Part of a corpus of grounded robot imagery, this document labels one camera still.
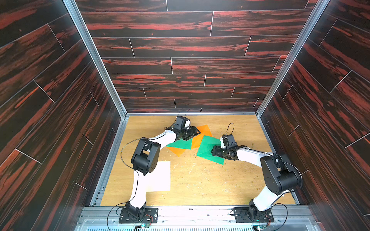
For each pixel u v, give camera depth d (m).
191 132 0.88
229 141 0.77
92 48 0.80
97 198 0.82
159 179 0.86
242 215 0.73
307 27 0.73
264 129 1.15
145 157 0.56
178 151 0.99
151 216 0.72
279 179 0.47
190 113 1.23
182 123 0.81
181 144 1.01
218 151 0.86
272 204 0.58
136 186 0.60
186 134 0.86
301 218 0.73
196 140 1.05
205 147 1.02
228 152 0.72
